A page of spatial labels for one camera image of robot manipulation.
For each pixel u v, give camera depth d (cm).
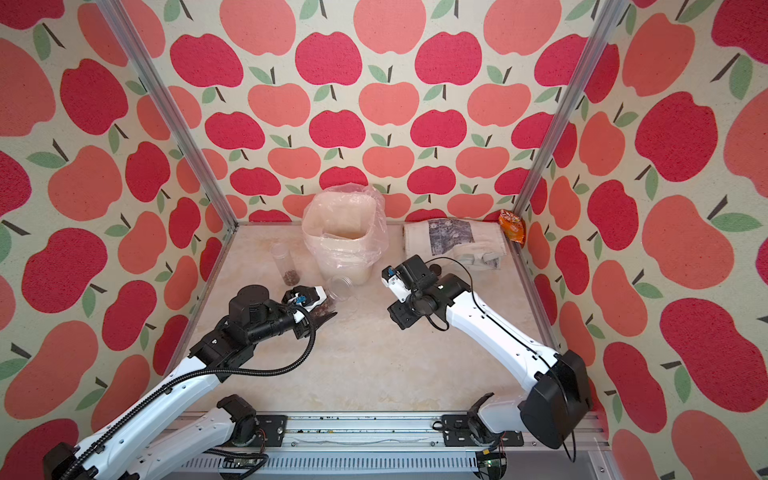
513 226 111
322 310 68
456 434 73
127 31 72
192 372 48
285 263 94
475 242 100
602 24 71
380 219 88
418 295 66
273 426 75
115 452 41
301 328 63
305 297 58
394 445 73
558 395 39
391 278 71
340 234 84
